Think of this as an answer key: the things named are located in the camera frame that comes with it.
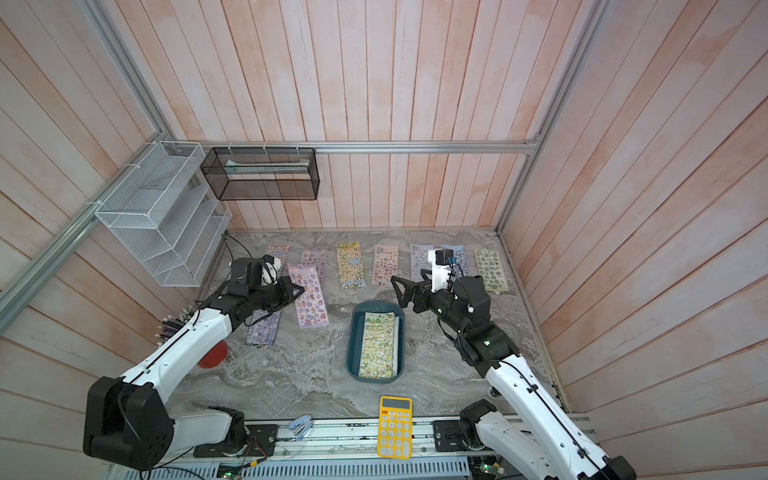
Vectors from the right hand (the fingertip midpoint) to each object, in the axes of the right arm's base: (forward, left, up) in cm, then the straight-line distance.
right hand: (406, 274), depth 71 cm
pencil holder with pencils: (-8, +61, -12) cm, 63 cm away
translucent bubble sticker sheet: (+28, -7, -29) cm, 41 cm away
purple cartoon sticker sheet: (-3, +44, -28) cm, 52 cm away
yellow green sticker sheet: (+24, +18, -28) cm, 41 cm away
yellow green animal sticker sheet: (-9, +7, -27) cm, 30 cm away
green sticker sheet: (+24, -34, -29) cm, 51 cm away
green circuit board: (-35, -20, -30) cm, 51 cm away
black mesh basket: (+47, +50, -4) cm, 69 cm away
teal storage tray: (0, +15, -27) cm, 31 cm away
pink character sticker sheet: (0, +26, -15) cm, 30 cm away
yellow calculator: (-28, +2, -28) cm, 39 cm away
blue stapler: (-28, +26, -27) cm, 47 cm away
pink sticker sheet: (+28, +32, -28) cm, 51 cm away
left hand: (+2, +28, -13) cm, 31 cm away
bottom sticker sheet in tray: (+26, +6, -29) cm, 40 cm away
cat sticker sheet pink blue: (+32, +47, -28) cm, 63 cm away
